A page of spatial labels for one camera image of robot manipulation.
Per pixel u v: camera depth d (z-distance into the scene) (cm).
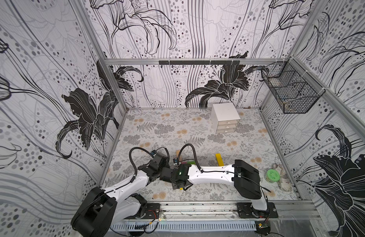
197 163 55
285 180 80
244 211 73
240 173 52
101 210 40
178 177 56
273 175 80
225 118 95
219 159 90
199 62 90
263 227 69
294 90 88
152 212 73
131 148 71
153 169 66
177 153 74
